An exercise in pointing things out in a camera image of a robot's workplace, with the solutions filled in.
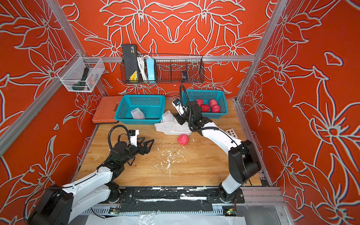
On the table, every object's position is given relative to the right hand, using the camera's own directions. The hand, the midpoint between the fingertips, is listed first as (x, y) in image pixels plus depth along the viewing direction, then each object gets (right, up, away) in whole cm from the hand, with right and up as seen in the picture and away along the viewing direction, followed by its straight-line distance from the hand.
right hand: (173, 110), depth 84 cm
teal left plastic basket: (-19, +4, +30) cm, 36 cm away
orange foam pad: (-53, 0, +22) cm, 58 cm away
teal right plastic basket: (+26, +12, +30) cm, 42 cm away
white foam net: (-1, -11, +10) cm, 14 cm away
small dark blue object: (+7, +23, +6) cm, 25 cm away
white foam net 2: (-4, -4, +10) cm, 11 cm away
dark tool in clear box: (-54, +15, -3) cm, 56 cm away
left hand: (-14, -17, -2) cm, 22 cm away
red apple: (+30, +7, +26) cm, 41 cm away
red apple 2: (+32, +2, +22) cm, 39 cm away
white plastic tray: (+2, -16, +11) cm, 19 cm away
